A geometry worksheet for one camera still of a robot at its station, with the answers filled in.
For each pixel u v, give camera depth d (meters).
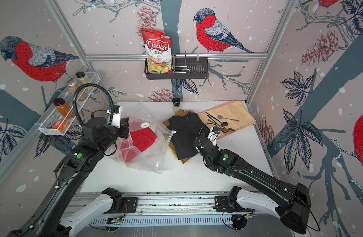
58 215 0.40
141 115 1.19
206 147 0.53
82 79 0.80
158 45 0.78
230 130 1.00
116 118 0.56
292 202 0.39
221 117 1.09
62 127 0.67
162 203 0.75
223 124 1.07
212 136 0.63
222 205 0.73
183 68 0.78
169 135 0.75
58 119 0.72
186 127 0.88
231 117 1.10
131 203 0.74
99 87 0.48
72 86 0.73
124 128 0.58
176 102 1.07
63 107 0.67
